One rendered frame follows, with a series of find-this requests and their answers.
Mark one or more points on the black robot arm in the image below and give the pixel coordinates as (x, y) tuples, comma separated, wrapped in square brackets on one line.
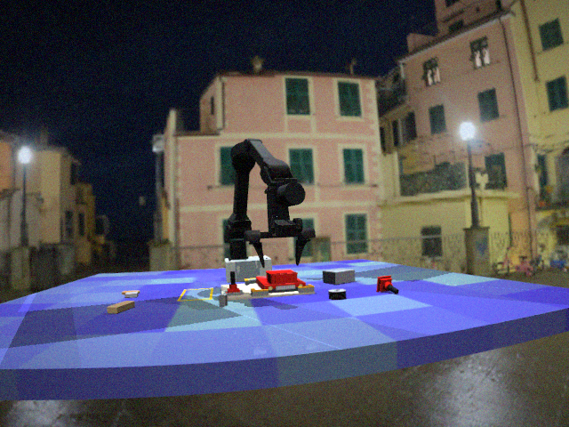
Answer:
[(283, 190)]

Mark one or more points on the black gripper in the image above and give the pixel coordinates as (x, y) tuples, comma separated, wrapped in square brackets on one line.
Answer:
[(254, 236)]

